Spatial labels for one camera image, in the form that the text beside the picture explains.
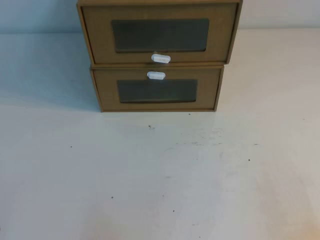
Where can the white drawer handle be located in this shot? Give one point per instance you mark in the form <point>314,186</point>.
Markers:
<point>155,75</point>
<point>159,58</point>

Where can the upper brown shoebox shell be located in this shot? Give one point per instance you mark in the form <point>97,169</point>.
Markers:
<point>236,32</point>

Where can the lower brown cardboard shoebox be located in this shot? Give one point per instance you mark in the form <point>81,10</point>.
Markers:
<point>186,88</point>

